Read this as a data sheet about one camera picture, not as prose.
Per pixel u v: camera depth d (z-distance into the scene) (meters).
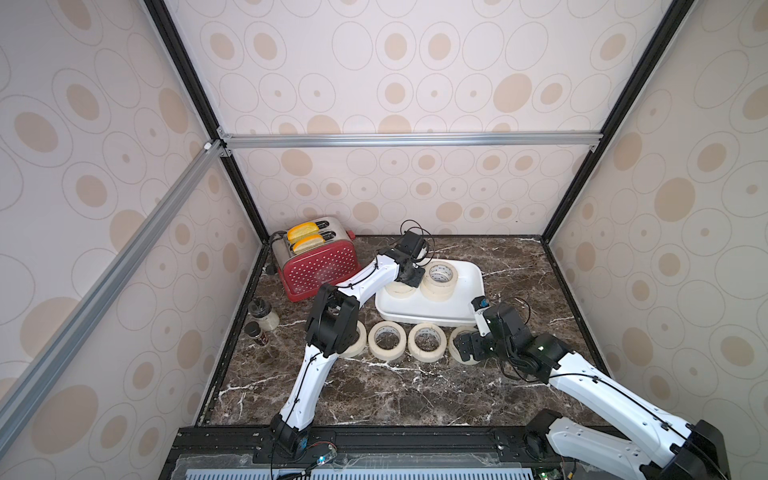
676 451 0.39
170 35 0.70
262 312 0.87
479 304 0.71
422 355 0.87
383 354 0.87
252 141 0.91
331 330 0.59
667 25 0.69
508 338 0.58
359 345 0.88
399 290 0.99
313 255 0.90
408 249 0.79
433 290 0.99
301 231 0.93
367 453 0.73
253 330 0.84
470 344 0.70
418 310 0.98
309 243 0.90
